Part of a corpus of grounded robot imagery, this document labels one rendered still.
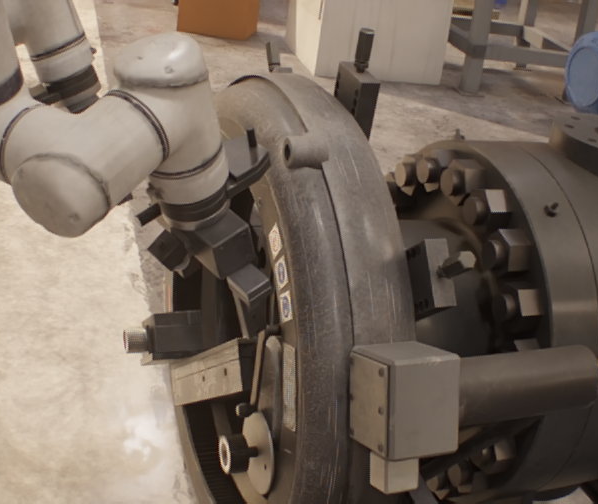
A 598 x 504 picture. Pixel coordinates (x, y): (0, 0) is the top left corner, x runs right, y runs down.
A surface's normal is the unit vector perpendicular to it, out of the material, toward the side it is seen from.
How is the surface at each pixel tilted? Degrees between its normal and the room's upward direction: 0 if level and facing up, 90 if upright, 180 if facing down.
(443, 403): 67
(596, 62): 90
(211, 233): 25
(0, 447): 0
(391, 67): 90
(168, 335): 52
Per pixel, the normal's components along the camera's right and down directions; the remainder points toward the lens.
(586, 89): -0.94, 0.04
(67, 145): -0.02, -0.65
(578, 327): 0.35, -0.04
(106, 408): 0.12, -0.89
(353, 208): 0.29, -0.44
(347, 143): 0.22, -0.67
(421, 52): 0.22, 0.45
